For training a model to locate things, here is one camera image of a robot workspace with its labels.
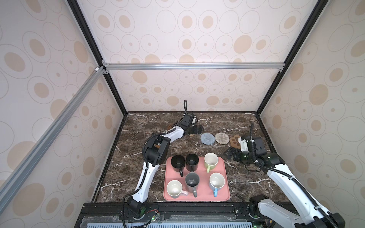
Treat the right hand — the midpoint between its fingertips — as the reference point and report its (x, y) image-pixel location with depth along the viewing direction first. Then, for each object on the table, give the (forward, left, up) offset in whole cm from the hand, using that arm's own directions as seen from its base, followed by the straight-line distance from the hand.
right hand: (230, 154), depth 80 cm
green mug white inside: (+2, +10, -9) cm, 14 cm away
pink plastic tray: (-12, +18, -14) cm, 26 cm away
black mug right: (+1, +22, -10) cm, 24 cm away
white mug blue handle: (-11, +8, -12) cm, 18 cm away
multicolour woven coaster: (+20, -1, -13) cm, 24 cm away
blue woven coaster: (+20, +9, -13) cm, 26 cm away
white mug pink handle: (-14, +32, -13) cm, 37 cm away
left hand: (+26, +12, -7) cm, 30 cm away
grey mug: (-11, +22, -11) cm, 27 cm away
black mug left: (0, +30, -10) cm, 32 cm away
